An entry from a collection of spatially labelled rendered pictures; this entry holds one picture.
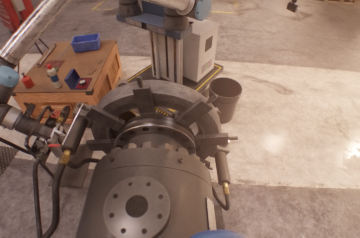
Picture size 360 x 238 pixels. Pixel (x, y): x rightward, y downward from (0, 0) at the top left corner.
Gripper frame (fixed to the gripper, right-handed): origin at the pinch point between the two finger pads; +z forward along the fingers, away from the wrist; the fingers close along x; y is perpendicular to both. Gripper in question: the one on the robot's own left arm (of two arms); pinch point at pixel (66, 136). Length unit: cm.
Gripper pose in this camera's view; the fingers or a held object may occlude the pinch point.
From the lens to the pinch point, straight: 104.3
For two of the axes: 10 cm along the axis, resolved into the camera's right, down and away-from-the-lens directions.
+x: 6.3, -3.6, -6.9
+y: -1.6, 8.0, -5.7
